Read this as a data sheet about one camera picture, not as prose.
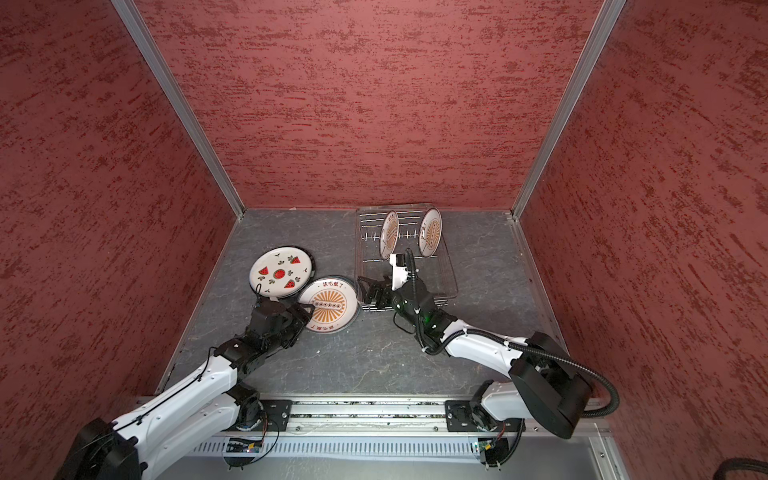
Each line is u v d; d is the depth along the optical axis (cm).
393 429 73
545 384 42
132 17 71
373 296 71
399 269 71
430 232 104
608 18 71
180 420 49
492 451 70
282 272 99
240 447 72
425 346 61
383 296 70
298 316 77
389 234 103
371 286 70
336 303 93
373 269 103
